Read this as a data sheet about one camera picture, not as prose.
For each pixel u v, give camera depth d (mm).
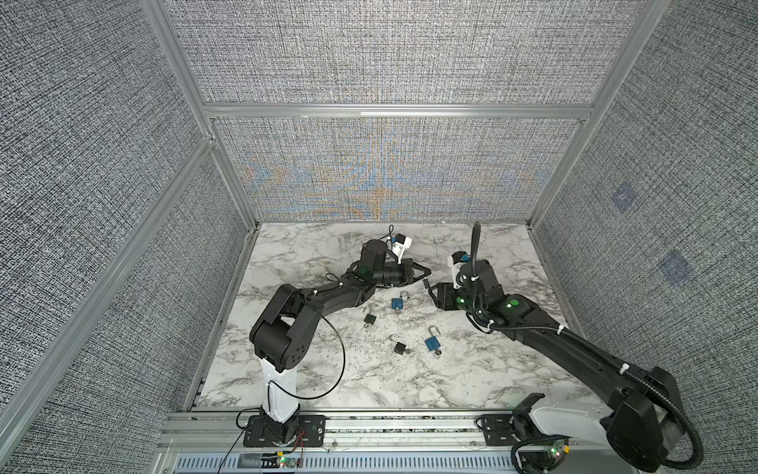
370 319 930
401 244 817
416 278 803
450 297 700
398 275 780
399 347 878
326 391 630
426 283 834
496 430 733
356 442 731
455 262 722
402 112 874
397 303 964
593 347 461
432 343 878
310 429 733
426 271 836
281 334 494
